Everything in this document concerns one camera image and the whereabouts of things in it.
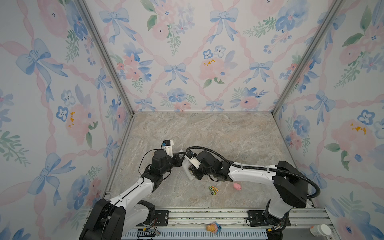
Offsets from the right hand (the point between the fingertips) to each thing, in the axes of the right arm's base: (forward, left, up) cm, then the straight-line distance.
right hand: (189, 166), depth 83 cm
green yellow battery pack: (-11, -13, -6) cm, 18 cm away
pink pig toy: (-8, -26, -6) cm, 28 cm away
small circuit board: (-30, +21, -11) cm, 38 cm away
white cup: (-28, -59, -1) cm, 65 cm away
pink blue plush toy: (-28, -12, -5) cm, 31 cm away
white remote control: (-4, +1, -1) cm, 4 cm away
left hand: (+6, +2, +6) cm, 8 cm away
